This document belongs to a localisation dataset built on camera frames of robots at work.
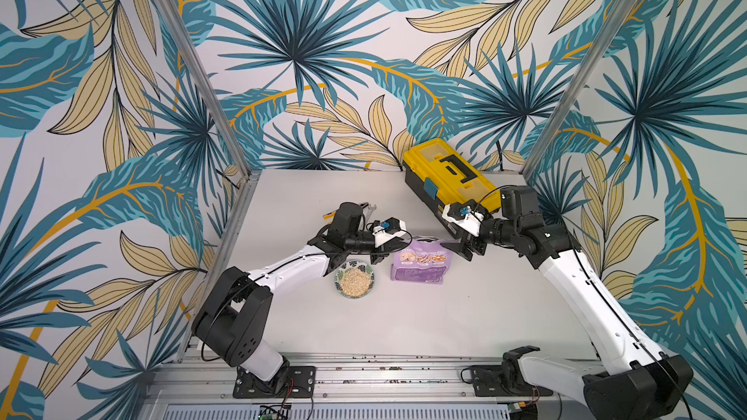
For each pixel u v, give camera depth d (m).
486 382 0.73
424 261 0.80
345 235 0.66
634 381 0.37
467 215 0.61
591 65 0.86
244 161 1.20
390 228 0.66
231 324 0.43
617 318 0.42
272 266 0.51
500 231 0.61
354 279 0.87
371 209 1.10
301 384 0.73
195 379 0.75
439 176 0.95
